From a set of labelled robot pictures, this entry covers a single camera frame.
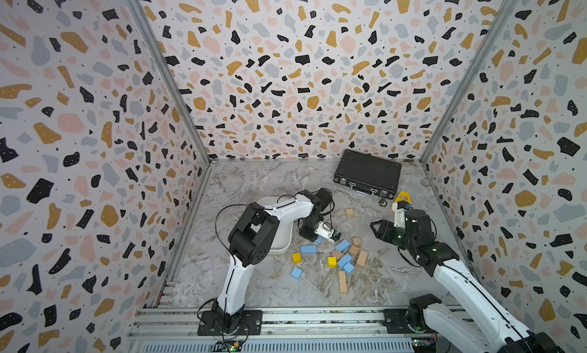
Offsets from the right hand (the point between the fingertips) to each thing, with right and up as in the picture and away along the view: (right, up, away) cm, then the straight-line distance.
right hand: (376, 225), depth 82 cm
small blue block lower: (-10, -16, +2) cm, 19 cm away
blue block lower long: (-10, -14, +5) cm, 18 cm away
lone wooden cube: (-6, +2, +18) cm, 20 cm away
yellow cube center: (-15, -15, +4) cm, 22 cm away
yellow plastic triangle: (+20, +9, +25) cm, 33 cm away
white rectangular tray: (-34, -8, +11) cm, 37 cm away
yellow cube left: (-29, -13, +4) cm, 32 cm away
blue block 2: (-24, -11, +8) cm, 28 cm away
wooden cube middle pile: (-7, -11, +7) cm, 15 cm away
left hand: (-21, -5, +13) cm, 25 cm away
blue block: (-20, -7, +8) cm, 23 cm away
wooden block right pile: (-4, -13, +5) cm, 15 cm away
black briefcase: (+4, +19, +28) cm, 34 cm away
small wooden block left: (-13, -12, +5) cm, 19 cm away
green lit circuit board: (-49, -34, -12) cm, 61 cm away
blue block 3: (-11, -10, +9) cm, 17 cm away
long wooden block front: (-12, -20, 0) cm, 24 cm away
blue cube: (-28, -17, 0) cm, 33 cm away
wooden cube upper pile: (-5, -8, +10) cm, 14 cm away
